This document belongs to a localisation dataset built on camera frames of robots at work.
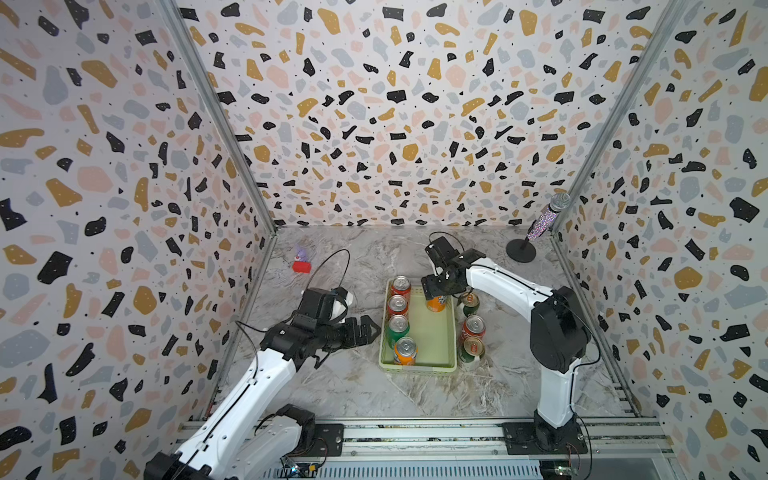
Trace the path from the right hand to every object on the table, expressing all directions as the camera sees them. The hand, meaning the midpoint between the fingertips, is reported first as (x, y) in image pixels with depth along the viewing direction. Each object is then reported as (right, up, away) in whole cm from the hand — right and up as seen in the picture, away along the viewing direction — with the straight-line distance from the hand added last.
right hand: (435, 289), depth 93 cm
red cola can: (-10, +1, -1) cm, 11 cm away
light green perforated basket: (0, -13, -1) cm, 13 cm away
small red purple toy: (-47, +8, +16) cm, 51 cm away
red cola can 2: (-12, -4, -6) cm, 14 cm away
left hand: (-18, -9, -18) cm, 27 cm away
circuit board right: (+27, -40, -23) cm, 53 cm away
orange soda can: (-9, -15, -15) cm, 23 cm away
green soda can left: (-11, -9, -11) cm, 19 cm away
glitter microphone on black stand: (+35, +12, +22) cm, 43 cm away
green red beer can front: (+8, -15, -15) cm, 23 cm away
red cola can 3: (+10, -9, -10) cm, 17 cm away
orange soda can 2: (+1, -4, 0) cm, 5 cm away
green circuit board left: (-35, -40, -23) cm, 58 cm away
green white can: (+10, -3, -5) cm, 12 cm away
